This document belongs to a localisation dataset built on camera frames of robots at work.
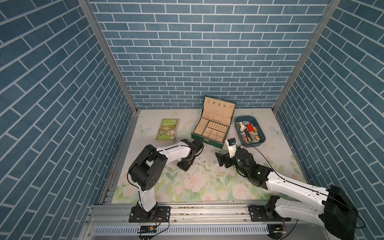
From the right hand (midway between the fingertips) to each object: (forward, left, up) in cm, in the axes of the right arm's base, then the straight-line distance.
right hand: (223, 151), depth 81 cm
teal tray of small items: (+25, -20, -12) cm, 34 cm away
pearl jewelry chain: (-2, +13, -15) cm, 20 cm away
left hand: (-3, +17, -15) cm, 23 cm away
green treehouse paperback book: (+20, +37, -12) cm, 44 cm away
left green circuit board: (-36, +35, -17) cm, 53 cm away
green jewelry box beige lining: (+23, +5, -9) cm, 25 cm away
